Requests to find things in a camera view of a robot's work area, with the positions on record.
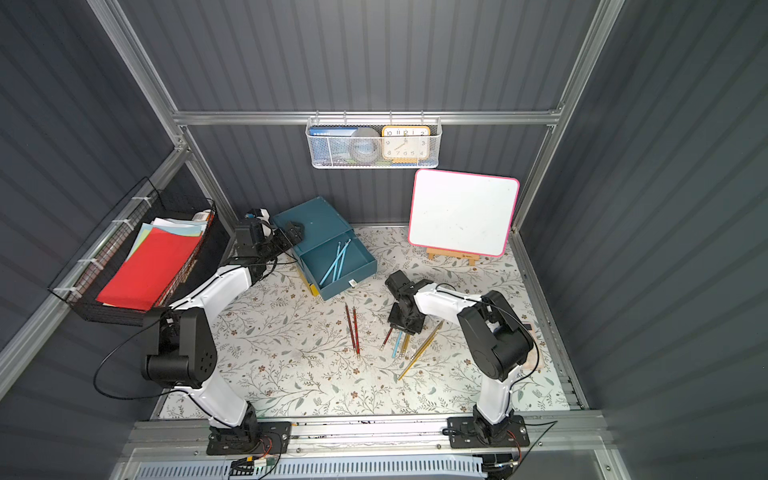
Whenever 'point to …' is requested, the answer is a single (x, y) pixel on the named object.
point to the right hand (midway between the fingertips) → (402, 324)
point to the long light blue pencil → (335, 261)
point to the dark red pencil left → (350, 326)
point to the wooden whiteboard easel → (472, 258)
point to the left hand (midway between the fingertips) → (290, 230)
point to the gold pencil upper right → (427, 342)
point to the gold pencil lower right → (409, 365)
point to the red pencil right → (356, 332)
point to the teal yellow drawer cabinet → (321, 222)
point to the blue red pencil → (386, 338)
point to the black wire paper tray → (86, 280)
